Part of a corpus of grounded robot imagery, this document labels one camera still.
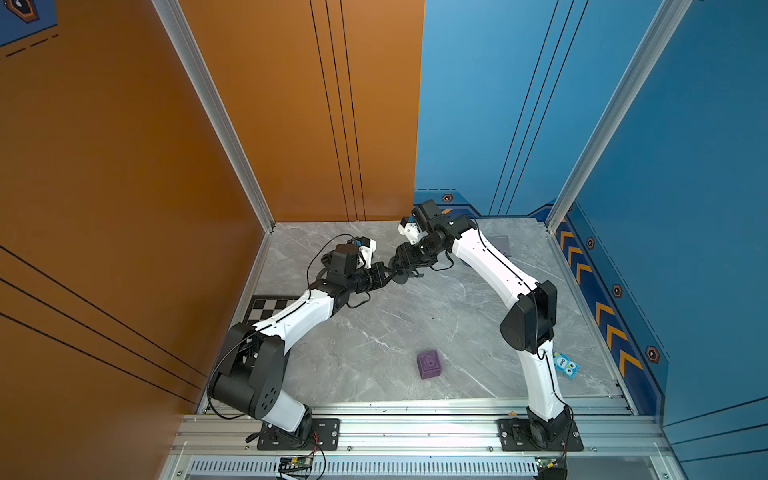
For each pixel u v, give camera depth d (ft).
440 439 2.44
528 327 1.75
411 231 2.65
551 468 2.33
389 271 2.76
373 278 2.48
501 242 3.68
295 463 2.36
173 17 2.28
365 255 2.59
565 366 2.72
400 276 2.76
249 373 1.44
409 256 2.49
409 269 2.64
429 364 2.64
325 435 2.41
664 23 2.31
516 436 2.37
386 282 2.58
